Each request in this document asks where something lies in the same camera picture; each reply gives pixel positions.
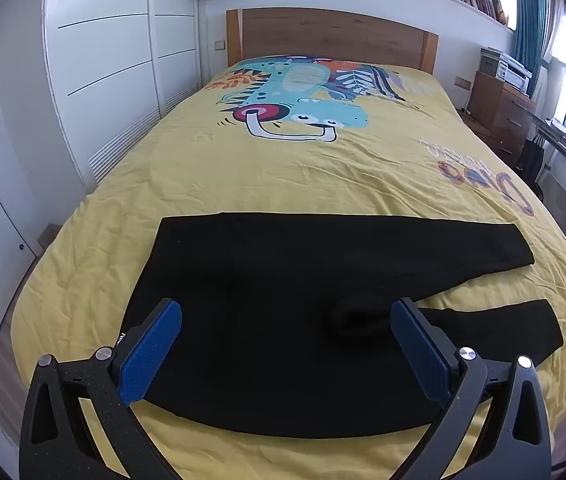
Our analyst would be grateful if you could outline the white printer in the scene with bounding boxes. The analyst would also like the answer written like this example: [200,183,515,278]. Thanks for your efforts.
[479,47,534,92]

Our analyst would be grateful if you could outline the black pants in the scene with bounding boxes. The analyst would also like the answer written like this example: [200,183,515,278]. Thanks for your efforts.
[120,212,564,438]

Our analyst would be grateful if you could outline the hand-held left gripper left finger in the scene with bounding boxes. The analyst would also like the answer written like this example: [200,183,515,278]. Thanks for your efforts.
[19,298,184,480]

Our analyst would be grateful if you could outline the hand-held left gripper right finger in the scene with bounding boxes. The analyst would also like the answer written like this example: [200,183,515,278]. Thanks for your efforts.
[390,297,554,480]

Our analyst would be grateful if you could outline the wooden headboard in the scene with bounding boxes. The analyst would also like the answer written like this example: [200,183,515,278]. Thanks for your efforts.
[226,8,438,75]

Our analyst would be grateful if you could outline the glass desk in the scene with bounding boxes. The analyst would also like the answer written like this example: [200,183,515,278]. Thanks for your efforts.
[528,110,566,186]

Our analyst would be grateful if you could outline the black bag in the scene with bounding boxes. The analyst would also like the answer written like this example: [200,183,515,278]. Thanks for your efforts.
[514,137,546,186]

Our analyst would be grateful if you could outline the teal curtain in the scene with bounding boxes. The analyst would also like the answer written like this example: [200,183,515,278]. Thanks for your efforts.
[513,0,564,96]

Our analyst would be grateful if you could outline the wooden dresser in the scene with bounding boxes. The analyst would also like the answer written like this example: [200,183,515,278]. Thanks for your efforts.
[468,71,538,166]

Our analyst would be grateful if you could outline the white wardrobe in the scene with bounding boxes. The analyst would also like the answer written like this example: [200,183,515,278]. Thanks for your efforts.
[0,0,201,311]

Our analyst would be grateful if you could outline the yellow printed bedspread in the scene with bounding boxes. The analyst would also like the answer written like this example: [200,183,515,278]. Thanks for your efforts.
[10,55,566,480]

